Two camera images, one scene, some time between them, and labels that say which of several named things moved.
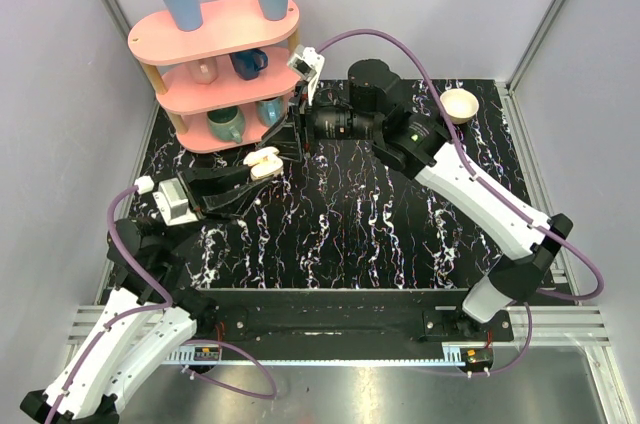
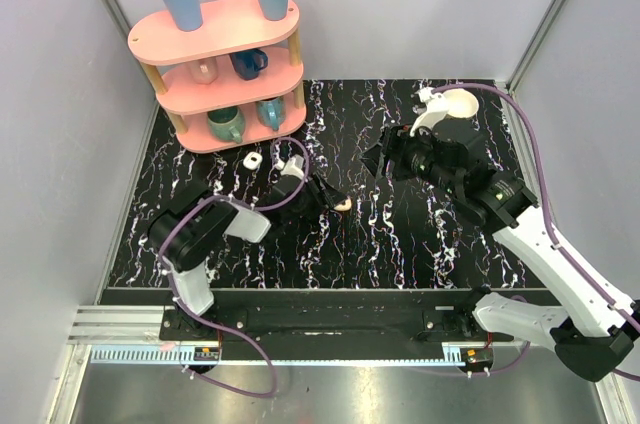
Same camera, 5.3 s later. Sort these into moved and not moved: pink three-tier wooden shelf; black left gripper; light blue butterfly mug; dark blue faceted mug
Moved: black left gripper
Not moved: dark blue faceted mug; pink three-tier wooden shelf; light blue butterfly mug
